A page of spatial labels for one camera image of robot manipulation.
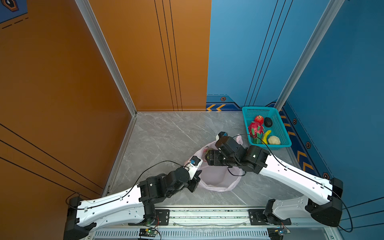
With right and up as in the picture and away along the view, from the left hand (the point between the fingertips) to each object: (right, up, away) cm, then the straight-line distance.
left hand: (201, 170), depth 68 cm
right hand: (+3, +5, +2) cm, 7 cm away
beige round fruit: (+48, +11, +28) cm, 57 cm away
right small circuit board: (+36, -30, +1) cm, 46 cm away
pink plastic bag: (+10, -10, +18) cm, 23 cm away
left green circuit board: (-25, -30, +2) cm, 39 cm away
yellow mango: (+44, +12, +31) cm, 55 cm away
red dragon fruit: (+37, +17, +30) cm, 51 cm away
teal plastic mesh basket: (+54, +18, +34) cm, 67 cm away
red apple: (+44, +26, +40) cm, 65 cm away
